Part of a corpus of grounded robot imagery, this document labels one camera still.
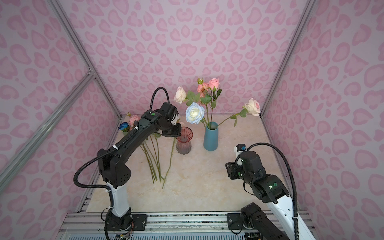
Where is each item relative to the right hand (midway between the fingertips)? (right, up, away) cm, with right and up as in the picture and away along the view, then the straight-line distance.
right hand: (229, 164), depth 70 cm
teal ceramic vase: (-7, +11, +21) cm, 25 cm away
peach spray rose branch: (-32, -5, +24) cm, 40 cm away
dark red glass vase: (-23, +10, +10) cm, 26 cm away
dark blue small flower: (-67, +19, +35) cm, 78 cm away
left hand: (-24, +15, +13) cm, 31 cm away
